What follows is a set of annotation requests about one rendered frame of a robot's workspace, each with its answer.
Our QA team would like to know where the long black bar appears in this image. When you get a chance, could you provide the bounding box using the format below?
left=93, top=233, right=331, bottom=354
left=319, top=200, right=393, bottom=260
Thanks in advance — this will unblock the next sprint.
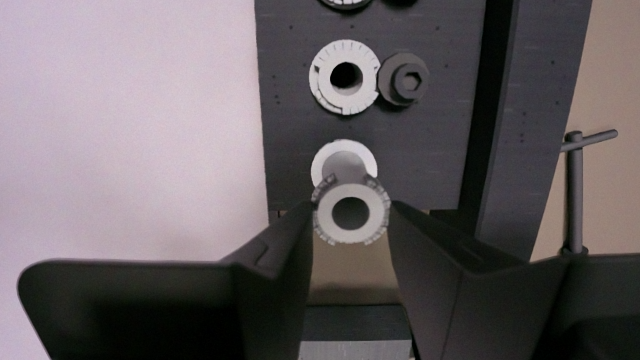
left=429, top=0, right=593, bottom=262

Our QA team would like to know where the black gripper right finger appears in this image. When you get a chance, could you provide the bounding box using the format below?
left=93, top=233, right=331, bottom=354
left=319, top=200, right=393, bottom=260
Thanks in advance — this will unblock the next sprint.
left=386, top=200, right=640, bottom=360

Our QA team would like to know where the grey flanged bushing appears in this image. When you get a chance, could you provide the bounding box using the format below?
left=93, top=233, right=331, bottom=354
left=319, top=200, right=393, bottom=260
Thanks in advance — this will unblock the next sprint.
left=311, top=151, right=390, bottom=245

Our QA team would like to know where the grey t-shaped rod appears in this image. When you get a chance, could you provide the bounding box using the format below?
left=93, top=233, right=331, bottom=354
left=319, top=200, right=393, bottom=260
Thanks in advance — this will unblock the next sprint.
left=560, top=129, right=618, bottom=255

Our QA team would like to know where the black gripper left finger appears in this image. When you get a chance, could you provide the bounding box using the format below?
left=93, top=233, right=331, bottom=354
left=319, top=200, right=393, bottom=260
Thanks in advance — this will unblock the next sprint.
left=16, top=201, right=313, bottom=360

